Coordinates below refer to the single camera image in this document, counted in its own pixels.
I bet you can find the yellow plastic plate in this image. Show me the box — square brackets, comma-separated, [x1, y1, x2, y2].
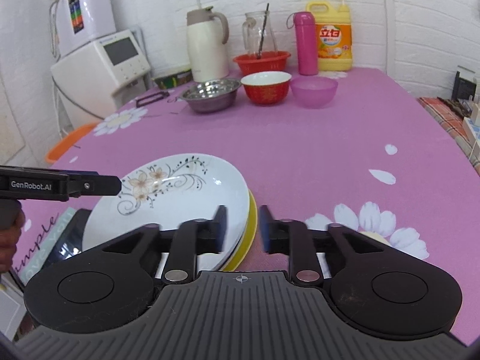
[221, 192, 258, 272]

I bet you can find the white floral plate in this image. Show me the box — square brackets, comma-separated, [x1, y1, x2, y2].
[82, 153, 250, 271]

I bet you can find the stainless steel bowl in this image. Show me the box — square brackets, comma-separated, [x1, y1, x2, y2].
[180, 78, 242, 114]

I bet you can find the red and white bowl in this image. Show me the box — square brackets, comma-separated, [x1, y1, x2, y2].
[241, 71, 292, 106]

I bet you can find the person's left hand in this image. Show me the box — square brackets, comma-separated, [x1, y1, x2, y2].
[0, 199, 25, 273]

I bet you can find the black smartphone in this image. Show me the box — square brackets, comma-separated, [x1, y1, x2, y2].
[43, 209, 92, 268]

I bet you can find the pink floral tablecloth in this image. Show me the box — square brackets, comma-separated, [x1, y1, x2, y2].
[13, 68, 479, 344]

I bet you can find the white countertop appliance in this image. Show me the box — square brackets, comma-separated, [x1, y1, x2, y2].
[50, 30, 151, 128]

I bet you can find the purple plastic bowl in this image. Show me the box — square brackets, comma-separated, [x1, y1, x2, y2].
[289, 76, 338, 109]

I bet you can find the green patterned tin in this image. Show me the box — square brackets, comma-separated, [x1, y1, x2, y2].
[152, 67, 193, 90]

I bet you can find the red plastic basket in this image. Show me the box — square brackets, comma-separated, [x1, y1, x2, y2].
[233, 50, 291, 76]

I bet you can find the white water purifier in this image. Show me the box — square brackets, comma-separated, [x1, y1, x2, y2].
[50, 0, 116, 58]

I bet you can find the black stirring stick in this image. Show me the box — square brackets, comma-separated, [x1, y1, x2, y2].
[256, 2, 270, 59]

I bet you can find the plaid cloth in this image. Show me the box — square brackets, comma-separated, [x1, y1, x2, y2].
[416, 97, 479, 173]

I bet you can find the cream thermos jug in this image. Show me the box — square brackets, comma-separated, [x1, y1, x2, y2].
[186, 7, 230, 83]

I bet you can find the glass pitcher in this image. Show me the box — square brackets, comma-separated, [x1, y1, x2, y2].
[241, 10, 278, 56]

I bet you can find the pink thermos bottle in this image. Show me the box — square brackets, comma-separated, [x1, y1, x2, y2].
[286, 11, 319, 76]

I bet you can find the white power strip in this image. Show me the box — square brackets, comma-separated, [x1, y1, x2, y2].
[462, 118, 479, 158]

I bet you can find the yellow detergent bottle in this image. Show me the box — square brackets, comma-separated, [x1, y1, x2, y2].
[306, 0, 353, 72]

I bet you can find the black box on shelf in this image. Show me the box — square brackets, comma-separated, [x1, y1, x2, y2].
[451, 65, 478, 101]

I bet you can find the white wall pipe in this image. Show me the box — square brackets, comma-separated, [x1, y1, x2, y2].
[384, 0, 396, 78]

